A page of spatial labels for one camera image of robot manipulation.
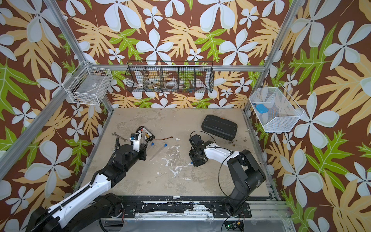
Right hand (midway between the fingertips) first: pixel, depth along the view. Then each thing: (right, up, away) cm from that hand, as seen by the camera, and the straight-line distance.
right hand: (188, 157), depth 91 cm
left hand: (-24, +11, -10) cm, 28 cm away
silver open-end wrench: (-44, +10, +11) cm, 47 cm away
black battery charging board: (-33, +17, +14) cm, 40 cm away
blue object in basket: (+45, +31, -5) cm, 55 cm away
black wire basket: (-12, +54, +5) cm, 55 cm away
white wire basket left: (-59, +44, -6) cm, 74 cm away
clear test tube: (-24, -1, +1) cm, 24 cm away
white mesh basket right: (+52, +28, -13) cm, 61 cm away
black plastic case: (+23, +20, +10) cm, 32 cm away
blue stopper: (-15, +7, +8) cm, 18 cm away
